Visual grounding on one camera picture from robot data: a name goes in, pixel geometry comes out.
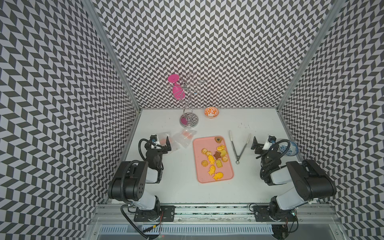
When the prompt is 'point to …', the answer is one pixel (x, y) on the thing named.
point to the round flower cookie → (224, 158)
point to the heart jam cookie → (218, 139)
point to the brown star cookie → (217, 155)
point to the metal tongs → (237, 161)
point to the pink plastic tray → (212, 160)
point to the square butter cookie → (223, 153)
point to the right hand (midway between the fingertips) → (262, 139)
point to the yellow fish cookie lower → (218, 175)
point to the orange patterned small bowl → (211, 112)
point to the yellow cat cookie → (220, 148)
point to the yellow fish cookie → (212, 170)
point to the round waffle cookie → (204, 163)
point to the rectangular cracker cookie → (219, 163)
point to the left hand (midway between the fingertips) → (160, 138)
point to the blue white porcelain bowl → (293, 151)
